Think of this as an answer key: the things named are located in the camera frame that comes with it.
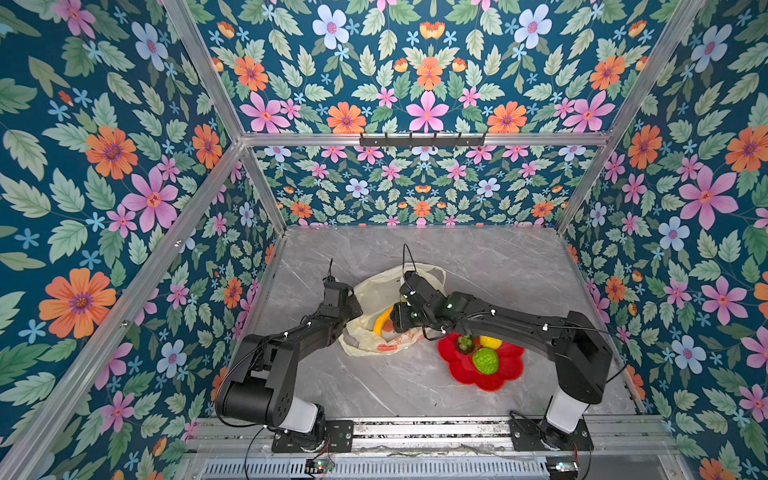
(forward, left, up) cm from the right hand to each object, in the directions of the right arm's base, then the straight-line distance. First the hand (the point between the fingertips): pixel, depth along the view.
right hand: (395, 312), depth 83 cm
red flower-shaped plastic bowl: (-11, -19, -12) cm, 25 cm away
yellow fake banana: (+2, +5, -10) cm, 11 cm away
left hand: (+9, +12, -6) cm, 16 cm away
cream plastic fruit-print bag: (+14, +7, -12) cm, 20 cm away
